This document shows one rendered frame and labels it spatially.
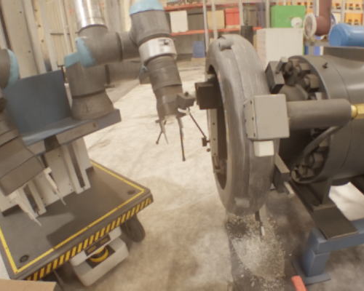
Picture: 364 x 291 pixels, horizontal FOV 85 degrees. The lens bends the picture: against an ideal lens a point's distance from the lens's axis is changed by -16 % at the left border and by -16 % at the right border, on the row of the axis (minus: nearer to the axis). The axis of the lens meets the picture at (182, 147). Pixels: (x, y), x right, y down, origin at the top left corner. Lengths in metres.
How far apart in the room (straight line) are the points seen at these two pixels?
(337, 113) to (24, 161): 0.68
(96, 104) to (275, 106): 0.68
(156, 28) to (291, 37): 4.37
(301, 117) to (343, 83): 0.38
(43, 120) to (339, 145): 1.15
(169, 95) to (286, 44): 4.37
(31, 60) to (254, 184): 1.00
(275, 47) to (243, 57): 4.04
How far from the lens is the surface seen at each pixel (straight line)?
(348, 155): 0.97
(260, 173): 0.70
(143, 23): 0.60
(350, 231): 1.09
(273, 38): 4.76
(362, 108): 0.75
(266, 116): 0.56
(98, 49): 0.68
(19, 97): 1.03
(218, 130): 1.07
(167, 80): 0.55
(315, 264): 1.13
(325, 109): 0.65
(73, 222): 1.09
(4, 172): 0.39
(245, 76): 0.69
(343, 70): 1.01
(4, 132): 0.39
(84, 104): 0.98
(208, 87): 0.89
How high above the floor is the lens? 0.96
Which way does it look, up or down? 25 degrees down
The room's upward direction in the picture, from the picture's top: 6 degrees counter-clockwise
